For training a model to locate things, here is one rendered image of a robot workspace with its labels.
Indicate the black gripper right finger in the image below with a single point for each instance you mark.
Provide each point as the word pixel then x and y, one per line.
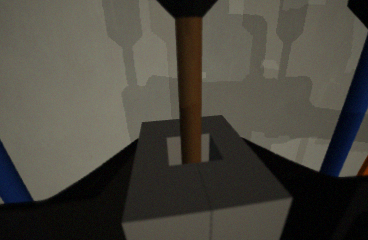
pixel 323 206

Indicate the three-wire cable run between two white terminal blocks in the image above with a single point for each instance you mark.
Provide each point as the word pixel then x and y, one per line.
pixel 188 16

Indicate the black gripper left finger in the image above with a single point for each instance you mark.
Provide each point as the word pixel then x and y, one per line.
pixel 90 209

